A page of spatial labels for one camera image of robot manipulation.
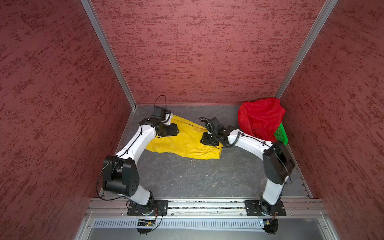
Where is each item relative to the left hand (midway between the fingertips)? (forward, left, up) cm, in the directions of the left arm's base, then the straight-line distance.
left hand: (174, 134), depth 86 cm
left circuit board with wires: (-42, +12, -16) cm, 47 cm away
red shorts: (+18, -58, -5) cm, 61 cm away
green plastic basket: (+5, -68, -6) cm, 69 cm away
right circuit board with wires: (-43, -50, -15) cm, 68 cm away
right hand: (-3, -17, -6) cm, 18 cm away
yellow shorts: (+1, -7, -13) cm, 15 cm away
